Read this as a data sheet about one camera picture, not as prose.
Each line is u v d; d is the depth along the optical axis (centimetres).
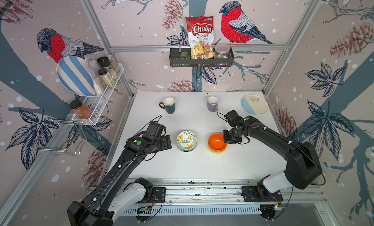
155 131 56
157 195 73
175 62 88
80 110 61
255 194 73
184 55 93
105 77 76
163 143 67
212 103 104
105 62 79
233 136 71
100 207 38
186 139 88
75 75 67
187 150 83
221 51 81
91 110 66
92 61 72
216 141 87
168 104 102
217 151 82
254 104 114
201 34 81
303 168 42
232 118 70
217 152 85
